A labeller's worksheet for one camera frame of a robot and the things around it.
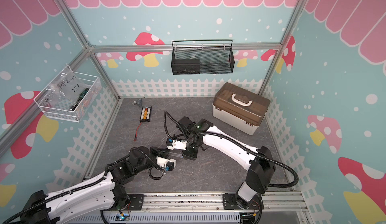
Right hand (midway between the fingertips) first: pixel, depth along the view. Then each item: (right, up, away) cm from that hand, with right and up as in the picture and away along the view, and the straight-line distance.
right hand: (186, 154), depth 75 cm
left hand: (-10, +1, +4) cm, 11 cm away
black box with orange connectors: (-32, +20, +34) cm, 52 cm away
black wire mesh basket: (+9, +56, +20) cm, 61 cm away
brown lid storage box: (+31, +24, +14) cm, 41 cm away
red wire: (-36, +8, +27) cm, 46 cm away
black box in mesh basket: (-2, +48, +14) cm, 50 cm away
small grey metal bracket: (-40, +29, +42) cm, 65 cm away
